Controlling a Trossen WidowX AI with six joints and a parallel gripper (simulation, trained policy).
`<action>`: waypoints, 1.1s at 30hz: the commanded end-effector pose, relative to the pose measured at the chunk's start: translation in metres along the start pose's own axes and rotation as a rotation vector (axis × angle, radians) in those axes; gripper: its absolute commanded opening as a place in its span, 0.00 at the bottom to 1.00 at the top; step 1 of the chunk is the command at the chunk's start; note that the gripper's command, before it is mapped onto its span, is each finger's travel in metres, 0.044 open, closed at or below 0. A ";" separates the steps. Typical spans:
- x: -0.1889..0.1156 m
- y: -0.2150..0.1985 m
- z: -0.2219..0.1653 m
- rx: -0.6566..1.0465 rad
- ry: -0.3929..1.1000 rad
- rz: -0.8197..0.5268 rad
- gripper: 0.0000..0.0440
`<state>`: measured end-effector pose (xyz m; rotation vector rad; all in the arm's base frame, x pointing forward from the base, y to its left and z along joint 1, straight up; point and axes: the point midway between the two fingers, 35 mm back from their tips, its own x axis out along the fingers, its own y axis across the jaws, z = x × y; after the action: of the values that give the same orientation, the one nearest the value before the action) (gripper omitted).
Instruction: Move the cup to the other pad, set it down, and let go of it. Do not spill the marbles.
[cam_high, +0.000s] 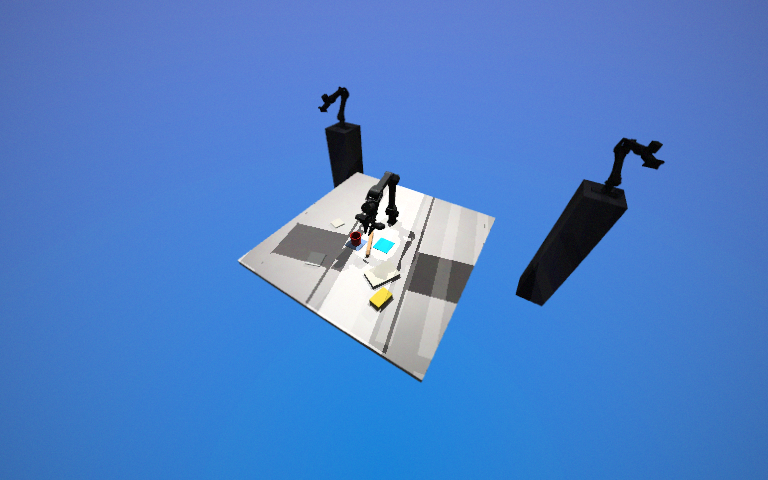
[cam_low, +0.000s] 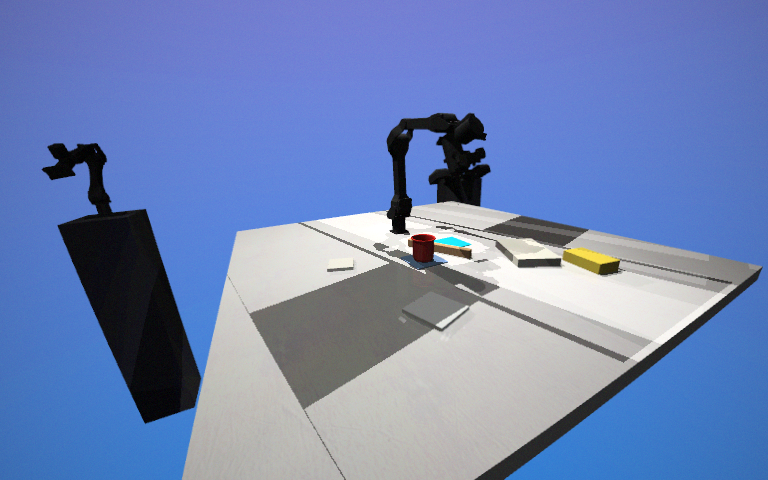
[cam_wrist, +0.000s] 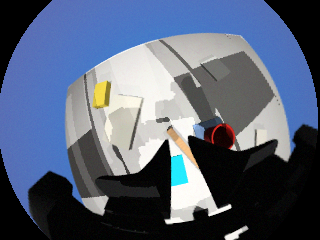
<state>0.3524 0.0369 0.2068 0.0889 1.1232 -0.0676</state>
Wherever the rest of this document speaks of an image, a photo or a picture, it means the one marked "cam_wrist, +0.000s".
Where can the yellow rectangular block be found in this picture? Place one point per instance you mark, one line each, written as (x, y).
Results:
(101, 95)

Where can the tan wooden plank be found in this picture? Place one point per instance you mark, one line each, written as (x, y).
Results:
(181, 144)

